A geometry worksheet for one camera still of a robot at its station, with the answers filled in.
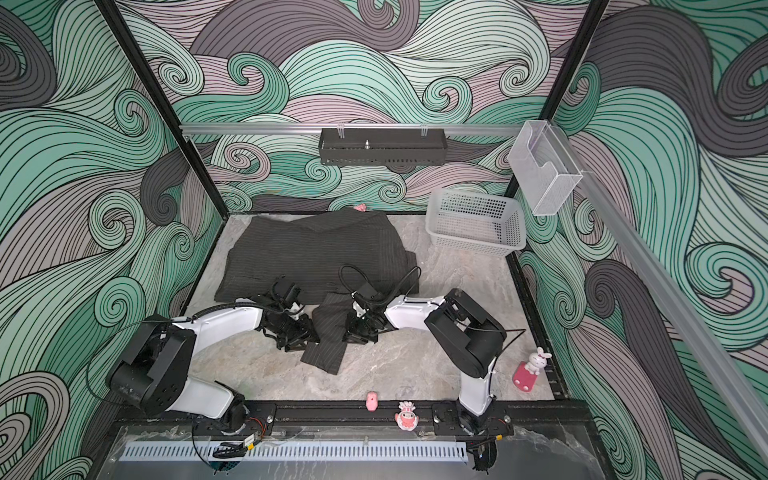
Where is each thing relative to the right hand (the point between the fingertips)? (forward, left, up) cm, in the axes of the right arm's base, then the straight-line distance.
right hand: (342, 340), depth 86 cm
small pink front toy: (-16, -9, +2) cm, 19 cm away
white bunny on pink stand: (-9, -51, 0) cm, 52 cm away
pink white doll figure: (-20, -18, +2) cm, 27 cm away
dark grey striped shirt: (+31, +9, -2) cm, 32 cm away
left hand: (0, +8, 0) cm, 8 cm away
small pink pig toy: (+53, -3, +2) cm, 54 cm away
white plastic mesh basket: (+49, -49, -2) cm, 70 cm away
